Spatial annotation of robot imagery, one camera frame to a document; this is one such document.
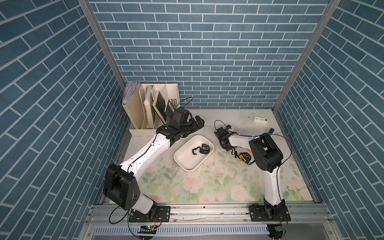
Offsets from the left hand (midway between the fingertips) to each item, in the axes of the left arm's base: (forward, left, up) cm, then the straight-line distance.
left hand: (203, 125), depth 80 cm
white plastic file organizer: (+34, +24, -4) cm, 42 cm away
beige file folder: (+14, +42, +2) cm, 44 cm away
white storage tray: (-5, +7, -24) cm, 26 cm away
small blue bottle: (+9, -46, -16) cm, 50 cm away
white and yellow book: (+16, +33, -2) cm, 36 cm away
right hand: (+5, -26, -23) cm, 36 cm away
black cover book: (+23, +29, -8) cm, 38 cm away
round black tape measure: (-2, -2, -22) cm, 22 cm away
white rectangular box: (+23, -47, -21) cm, 56 cm away
